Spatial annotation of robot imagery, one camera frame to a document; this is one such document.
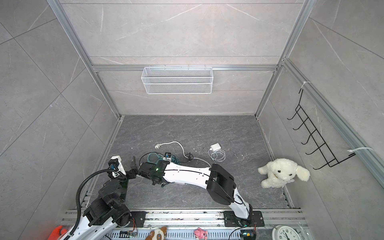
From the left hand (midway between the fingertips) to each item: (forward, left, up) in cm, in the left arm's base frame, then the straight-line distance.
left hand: (125, 156), depth 71 cm
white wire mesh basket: (+54, -24, +8) cm, 59 cm away
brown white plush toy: (-30, -16, -19) cm, 39 cm away
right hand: (-4, -17, -15) cm, 23 cm away
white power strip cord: (+19, -10, -21) cm, 29 cm away
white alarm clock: (-32, -74, -18) cm, 83 cm away
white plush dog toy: (-9, -76, -4) cm, 77 cm away
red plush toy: (-27, +32, -20) cm, 47 cm away
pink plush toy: (-31, -35, -19) cm, 51 cm away
